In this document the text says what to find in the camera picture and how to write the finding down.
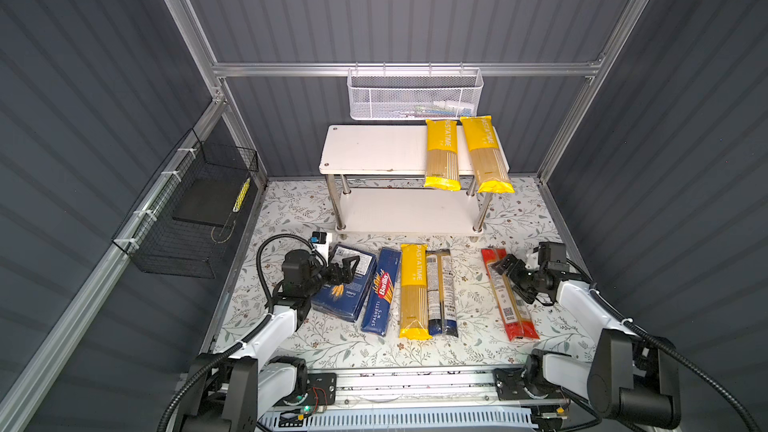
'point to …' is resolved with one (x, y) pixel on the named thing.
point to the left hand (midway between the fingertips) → (345, 255)
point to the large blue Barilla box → (343, 301)
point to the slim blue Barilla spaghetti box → (377, 311)
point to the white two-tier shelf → (375, 176)
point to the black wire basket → (185, 220)
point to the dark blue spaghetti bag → (441, 293)
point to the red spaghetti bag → (515, 312)
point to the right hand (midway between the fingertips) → (507, 276)
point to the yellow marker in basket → (241, 195)
